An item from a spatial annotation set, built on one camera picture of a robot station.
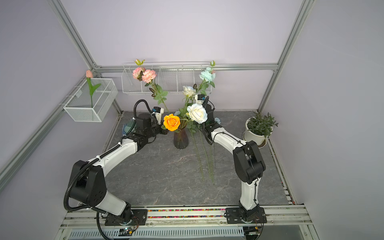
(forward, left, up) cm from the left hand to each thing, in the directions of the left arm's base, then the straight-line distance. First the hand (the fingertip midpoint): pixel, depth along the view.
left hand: (172, 123), depth 85 cm
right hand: (+8, -8, +6) cm, 13 cm away
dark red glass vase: (-1, -3, -15) cm, 16 cm away
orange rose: (-12, -2, +15) cm, 19 cm away
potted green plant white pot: (-3, -51, -5) cm, 51 cm away
